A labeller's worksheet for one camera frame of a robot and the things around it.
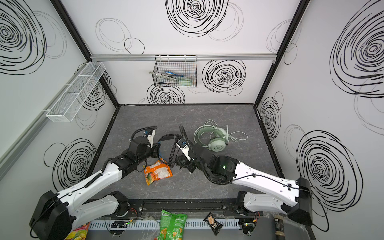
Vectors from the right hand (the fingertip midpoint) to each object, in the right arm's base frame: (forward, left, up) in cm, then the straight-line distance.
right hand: (182, 153), depth 69 cm
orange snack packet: (-2, +15, -18) cm, 24 cm away
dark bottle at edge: (-26, -44, -20) cm, 55 cm away
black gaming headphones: (+2, +6, -13) cm, 14 cm away
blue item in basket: (+48, +10, +12) cm, 50 cm away
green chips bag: (-26, +4, -18) cm, 32 cm away
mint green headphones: (+21, -19, -20) cm, 35 cm away
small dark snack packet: (-26, -16, -21) cm, 37 cm away
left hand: (+10, +13, -9) cm, 19 cm away
